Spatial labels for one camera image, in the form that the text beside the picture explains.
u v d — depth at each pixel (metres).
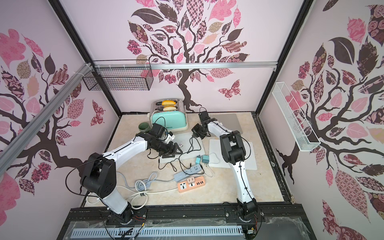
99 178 0.46
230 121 1.14
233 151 0.62
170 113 0.95
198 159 0.91
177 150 0.79
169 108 0.98
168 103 1.00
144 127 1.06
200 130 0.93
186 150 0.97
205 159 0.93
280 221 0.72
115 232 0.70
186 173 0.85
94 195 0.50
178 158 0.92
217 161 0.92
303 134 0.74
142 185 0.81
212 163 0.90
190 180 0.79
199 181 0.83
